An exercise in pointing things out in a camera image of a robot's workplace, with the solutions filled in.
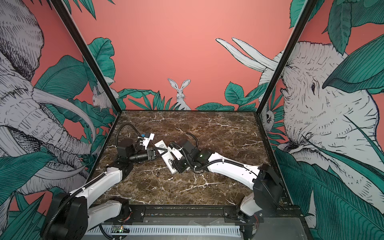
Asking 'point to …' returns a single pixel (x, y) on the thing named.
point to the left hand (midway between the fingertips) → (166, 151)
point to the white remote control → (167, 156)
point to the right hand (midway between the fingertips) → (171, 163)
